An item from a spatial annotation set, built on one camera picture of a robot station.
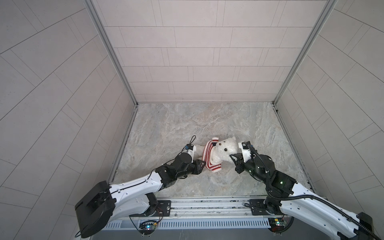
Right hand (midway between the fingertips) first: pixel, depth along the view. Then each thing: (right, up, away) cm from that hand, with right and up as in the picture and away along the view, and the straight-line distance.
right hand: (228, 157), depth 73 cm
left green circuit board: (-38, -29, -8) cm, 48 cm away
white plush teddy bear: (-4, +3, -1) cm, 5 cm away
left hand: (-10, -5, +4) cm, 12 cm away
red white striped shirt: (-11, -1, +5) cm, 12 cm away
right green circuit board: (+21, -30, -5) cm, 37 cm away
